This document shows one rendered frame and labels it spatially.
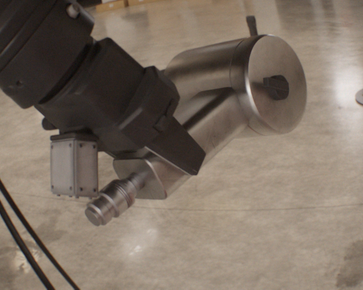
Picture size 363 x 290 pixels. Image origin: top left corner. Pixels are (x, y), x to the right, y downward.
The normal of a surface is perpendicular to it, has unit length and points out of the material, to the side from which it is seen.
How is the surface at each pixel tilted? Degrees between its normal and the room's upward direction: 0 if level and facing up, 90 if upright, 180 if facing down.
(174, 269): 0
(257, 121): 116
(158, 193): 99
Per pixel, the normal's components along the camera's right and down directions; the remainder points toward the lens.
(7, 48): 0.18, 0.55
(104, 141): -0.37, 0.82
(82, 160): 0.68, -0.07
